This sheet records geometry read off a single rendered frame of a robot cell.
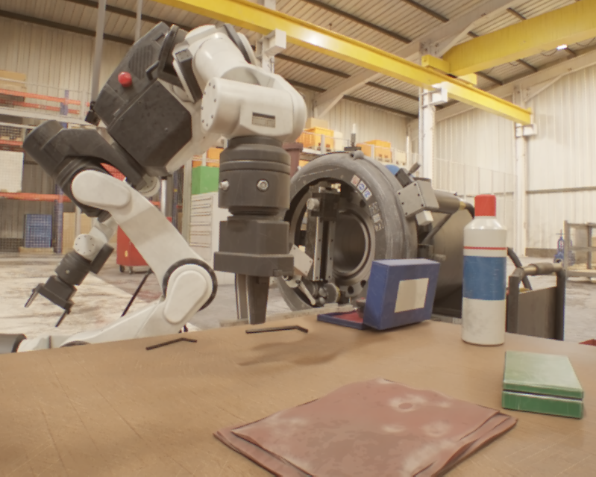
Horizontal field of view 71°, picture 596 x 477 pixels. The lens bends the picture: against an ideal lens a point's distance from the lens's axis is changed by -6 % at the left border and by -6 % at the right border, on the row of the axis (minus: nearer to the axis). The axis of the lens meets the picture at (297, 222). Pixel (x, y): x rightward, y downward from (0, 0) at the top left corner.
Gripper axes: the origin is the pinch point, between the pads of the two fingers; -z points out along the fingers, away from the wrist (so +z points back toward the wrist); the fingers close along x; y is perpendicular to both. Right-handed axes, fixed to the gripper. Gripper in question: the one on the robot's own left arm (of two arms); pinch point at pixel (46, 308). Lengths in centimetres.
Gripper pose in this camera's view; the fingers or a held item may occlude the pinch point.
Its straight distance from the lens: 150.9
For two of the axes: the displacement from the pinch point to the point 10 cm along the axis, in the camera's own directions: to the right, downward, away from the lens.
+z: 5.3, -8.3, 1.8
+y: -2.1, 0.8, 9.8
